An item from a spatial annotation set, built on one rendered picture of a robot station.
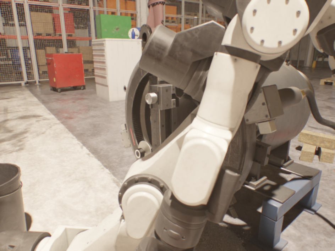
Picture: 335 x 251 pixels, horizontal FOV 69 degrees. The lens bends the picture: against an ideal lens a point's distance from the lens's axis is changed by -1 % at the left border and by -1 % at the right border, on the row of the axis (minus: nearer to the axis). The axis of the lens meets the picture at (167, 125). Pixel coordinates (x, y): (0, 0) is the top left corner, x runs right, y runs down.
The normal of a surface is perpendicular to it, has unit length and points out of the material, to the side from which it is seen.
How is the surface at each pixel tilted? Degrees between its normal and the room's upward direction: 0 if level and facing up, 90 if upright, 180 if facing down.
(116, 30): 90
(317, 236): 0
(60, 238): 90
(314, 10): 111
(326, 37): 82
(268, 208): 90
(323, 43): 103
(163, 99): 88
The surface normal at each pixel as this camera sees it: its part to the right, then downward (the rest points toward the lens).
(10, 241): -0.02, -0.82
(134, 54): 0.57, 0.24
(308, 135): -0.73, 0.20
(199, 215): 0.50, -0.40
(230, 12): -0.50, 0.60
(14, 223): 0.94, 0.15
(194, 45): -0.08, 0.29
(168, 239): -0.42, 0.12
